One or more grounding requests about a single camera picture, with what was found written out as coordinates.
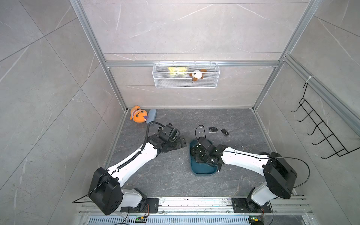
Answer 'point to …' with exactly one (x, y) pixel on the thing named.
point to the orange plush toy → (138, 115)
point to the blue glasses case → (151, 116)
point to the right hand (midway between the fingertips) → (196, 156)
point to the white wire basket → (211, 79)
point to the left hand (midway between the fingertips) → (182, 141)
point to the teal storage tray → (201, 169)
